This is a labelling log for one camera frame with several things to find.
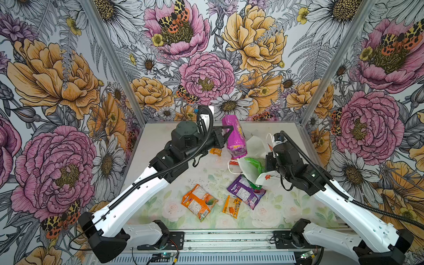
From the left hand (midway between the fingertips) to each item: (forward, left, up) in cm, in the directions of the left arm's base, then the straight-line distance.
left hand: (232, 133), depth 60 cm
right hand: (0, -17, -17) cm, 24 cm away
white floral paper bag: (+12, -16, -26) cm, 33 cm away
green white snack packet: (-3, -14, -38) cm, 41 cm away
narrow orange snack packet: (-12, -1, -40) cm, 42 cm away
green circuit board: (-32, +29, -42) cm, 61 cm away
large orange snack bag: (-10, +14, -39) cm, 43 cm away
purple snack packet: (-3, -7, -40) cm, 41 cm away
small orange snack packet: (+22, +6, -40) cm, 46 cm away
